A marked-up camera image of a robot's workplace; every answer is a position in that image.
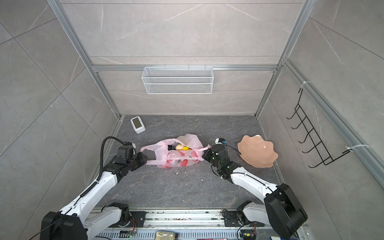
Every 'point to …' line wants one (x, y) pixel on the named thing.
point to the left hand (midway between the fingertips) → (146, 153)
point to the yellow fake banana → (185, 148)
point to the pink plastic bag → (166, 158)
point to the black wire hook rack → (313, 136)
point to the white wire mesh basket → (177, 80)
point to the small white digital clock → (138, 124)
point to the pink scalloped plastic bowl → (257, 152)
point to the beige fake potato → (179, 147)
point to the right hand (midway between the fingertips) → (203, 149)
